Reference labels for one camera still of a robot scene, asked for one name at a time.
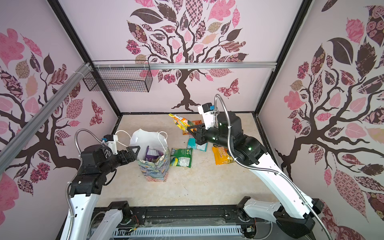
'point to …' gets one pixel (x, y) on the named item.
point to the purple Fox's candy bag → (152, 154)
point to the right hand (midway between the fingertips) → (188, 126)
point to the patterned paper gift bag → (158, 171)
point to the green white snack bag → (181, 157)
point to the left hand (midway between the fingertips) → (134, 152)
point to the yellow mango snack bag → (221, 155)
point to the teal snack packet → (192, 144)
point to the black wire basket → (120, 75)
